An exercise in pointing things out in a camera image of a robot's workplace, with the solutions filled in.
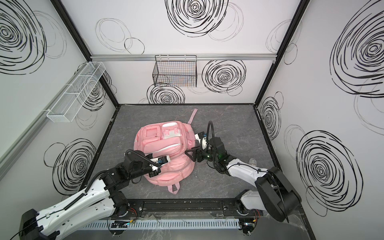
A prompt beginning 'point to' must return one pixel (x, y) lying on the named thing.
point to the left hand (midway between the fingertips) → (166, 157)
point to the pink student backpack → (173, 138)
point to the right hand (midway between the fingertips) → (188, 152)
